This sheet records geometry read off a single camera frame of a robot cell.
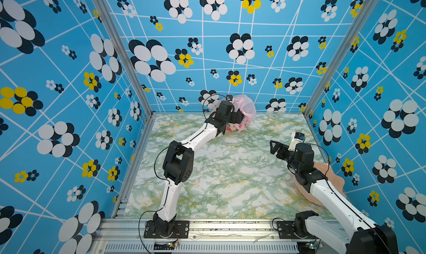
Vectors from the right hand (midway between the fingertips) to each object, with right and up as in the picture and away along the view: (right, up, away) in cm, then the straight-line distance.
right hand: (279, 143), depth 83 cm
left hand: (-21, +18, +12) cm, 30 cm away
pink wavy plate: (+31, -20, +2) cm, 37 cm away
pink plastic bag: (-13, +21, +16) cm, 30 cm away
